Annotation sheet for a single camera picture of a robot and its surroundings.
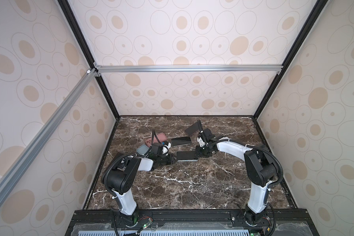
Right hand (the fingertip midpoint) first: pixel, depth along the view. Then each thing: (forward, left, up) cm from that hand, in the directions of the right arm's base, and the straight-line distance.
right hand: (196, 154), depth 95 cm
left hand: (-2, +10, +2) cm, 11 cm away
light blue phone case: (+5, +36, -1) cm, 36 cm away
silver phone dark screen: (+13, +10, -3) cm, 17 cm away
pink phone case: (+17, +25, -2) cm, 30 cm away
